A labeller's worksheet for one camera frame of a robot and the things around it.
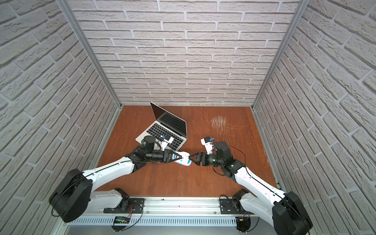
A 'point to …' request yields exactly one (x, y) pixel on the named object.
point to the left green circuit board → (122, 220)
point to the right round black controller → (243, 223)
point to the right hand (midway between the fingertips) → (190, 160)
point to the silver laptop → (170, 130)
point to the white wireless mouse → (185, 161)
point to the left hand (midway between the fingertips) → (179, 154)
